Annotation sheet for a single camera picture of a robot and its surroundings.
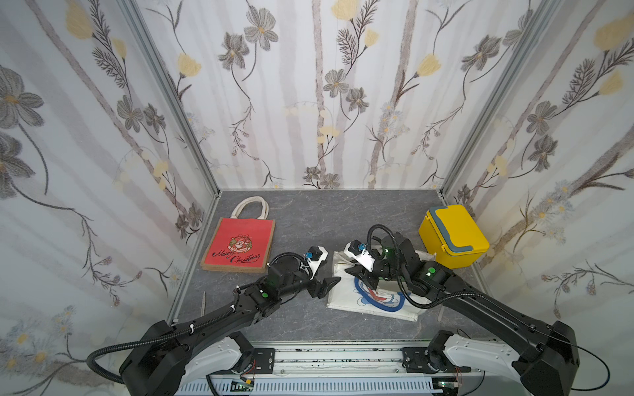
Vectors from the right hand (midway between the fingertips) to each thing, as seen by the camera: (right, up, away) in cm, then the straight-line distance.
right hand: (352, 265), depth 72 cm
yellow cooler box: (+37, +8, +15) cm, 41 cm away
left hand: (-5, -2, +3) cm, 6 cm away
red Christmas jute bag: (-43, +3, +27) cm, 51 cm away
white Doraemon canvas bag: (+2, -11, +9) cm, 15 cm away
